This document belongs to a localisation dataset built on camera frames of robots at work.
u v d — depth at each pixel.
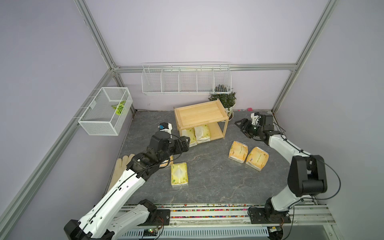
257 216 0.74
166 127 0.62
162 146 0.52
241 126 0.82
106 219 0.39
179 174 0.83
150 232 0.71
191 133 1.00
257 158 0.90
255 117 0.85
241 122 0.84
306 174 0.46
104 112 0.83
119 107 0.81
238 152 0.92
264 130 0.71
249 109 1.24
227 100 1.02
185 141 0.62
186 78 0.99
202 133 0.99
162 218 0.73
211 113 0.92
